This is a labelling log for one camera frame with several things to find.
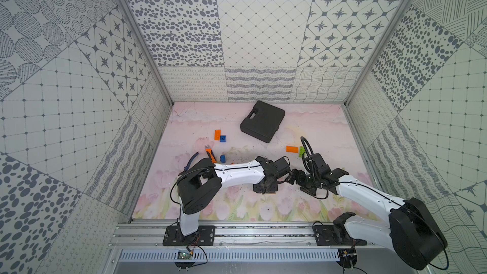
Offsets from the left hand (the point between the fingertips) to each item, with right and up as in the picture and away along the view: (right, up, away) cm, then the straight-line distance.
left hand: (276, 195), depth 81 cm
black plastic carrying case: (-4, +31, +25) cm, 40 cm away
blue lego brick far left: (-27, +23, +22) cm, 41 cm away
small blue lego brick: (-26, +12, +15) cm, 32 cm away
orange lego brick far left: (-30, +25, +24) cm, 46 cm away
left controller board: (-37, -19, -10) cm, 43 cm away
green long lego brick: (+17, +16, +18) cm, 30 cm away
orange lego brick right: (+11, +17, +18) cm, 27 cm away
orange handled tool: (-33, +16, +17) cm, 40 cm away
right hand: (+9, +3, +4) cm, 10 cm away
